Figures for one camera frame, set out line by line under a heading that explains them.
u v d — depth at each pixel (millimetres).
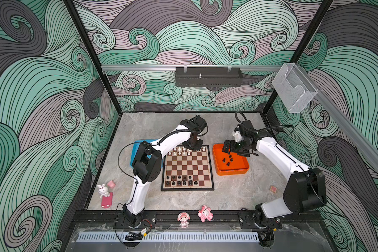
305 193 423
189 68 930
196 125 715
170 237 697
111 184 833
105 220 744
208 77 978
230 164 925
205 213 724
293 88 808
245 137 663
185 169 896
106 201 794
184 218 712
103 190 757
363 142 552
